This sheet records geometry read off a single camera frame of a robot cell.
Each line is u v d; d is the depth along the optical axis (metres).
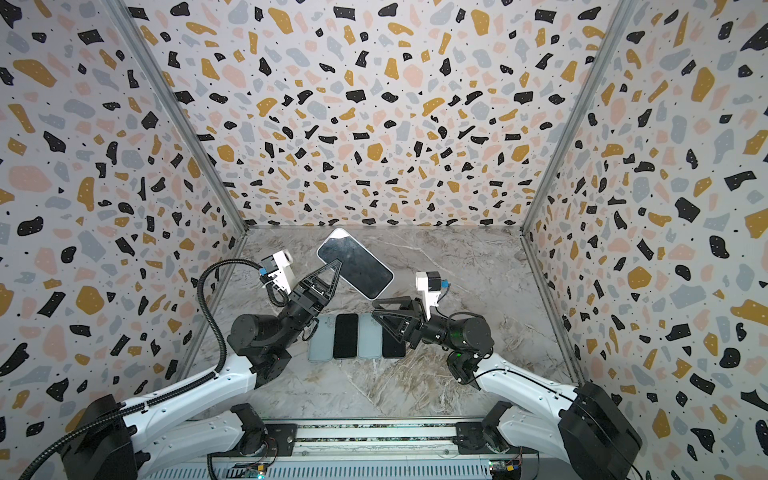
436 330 0.59
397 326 0.57
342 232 0.56
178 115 0.87
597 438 0.41
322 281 0.58
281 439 0.74
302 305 0.53
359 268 0.58
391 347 0.89
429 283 0.56
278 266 0.55
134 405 0.43
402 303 0.62
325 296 0.56
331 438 0.76
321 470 0.70
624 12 0.71
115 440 0.39
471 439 0.74
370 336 0.93
